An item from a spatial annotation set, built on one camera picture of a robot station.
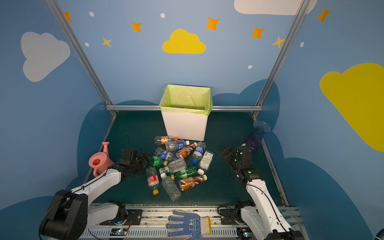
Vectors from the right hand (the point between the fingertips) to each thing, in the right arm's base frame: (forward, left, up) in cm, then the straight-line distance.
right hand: (228, 151), depth 83 cm
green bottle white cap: (-10, +22, -11) cm, 26 cm away
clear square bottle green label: (-7, +31, -8) cm, 32 cm away
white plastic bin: (+18, +26, 0) cm, 31 cm away
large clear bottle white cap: (-18, +32, -9) cm, 38 cm away
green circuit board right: (-37, -7, -15) cm, 40 cm away
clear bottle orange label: (+12, +40, -8) cm, 42 cm away
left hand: (-4, +45, -9) cm, 46 cm away
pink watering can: (-9, +71, -2) cm, 72 cm away
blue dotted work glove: (-35, +18, -13) cm, 42 cm away
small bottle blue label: (+4, +16, -9) cm, 19 cm away
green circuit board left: (-40, +53, -13) cm, 68 cm away
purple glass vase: (+14, -21, -9) cm, 27 cm away
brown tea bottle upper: (+4, +25, -9) cm, 26 cm away
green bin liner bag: (+36, +26, +7) cm, 45 cm away
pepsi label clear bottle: (+1, +38, -9) cm, 39 cm away
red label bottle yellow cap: (-15, +41, -9) cm, 45 cm away
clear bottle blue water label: (+10, +35, -13) cm, 38 cm away
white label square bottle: (-1, +12, -11) cm, 16 cm away
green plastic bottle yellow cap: (-4, +42, -9) cm, 43 cm away
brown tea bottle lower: (-16, +21, -9) cm, 28 cm away
